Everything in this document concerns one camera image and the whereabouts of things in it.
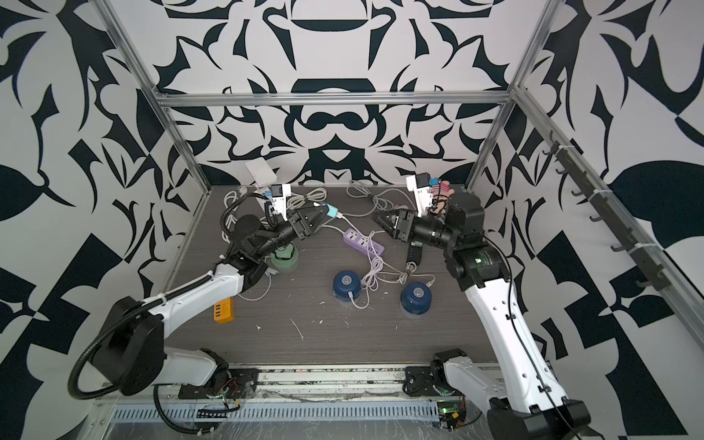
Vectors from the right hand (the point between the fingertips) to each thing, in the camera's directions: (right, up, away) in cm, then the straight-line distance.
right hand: (376, 215), depth 62 cm
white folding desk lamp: (-36, +14, +30) cm, 49 cm away
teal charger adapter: (-11, +1, +8) cm, 13 cm away
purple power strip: (-2, -10, +37) cm, 39 cm away
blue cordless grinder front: (+13, -24, +17) cm, 32 cm away
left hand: (-12, +3, +8) cm, 15 cm away
